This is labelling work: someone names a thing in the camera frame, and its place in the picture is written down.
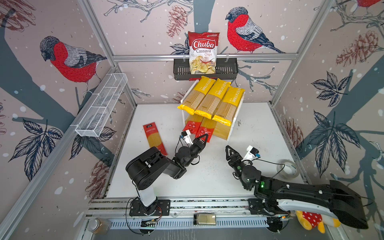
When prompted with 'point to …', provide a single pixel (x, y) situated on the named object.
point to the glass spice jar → (99, 225)
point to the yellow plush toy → (309, 220)
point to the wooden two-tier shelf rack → (235, 121)
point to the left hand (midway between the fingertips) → (209, 136)
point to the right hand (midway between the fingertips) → (224, 151)
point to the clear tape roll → (287, 169)
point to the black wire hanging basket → (226, 69)
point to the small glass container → (205, 219)
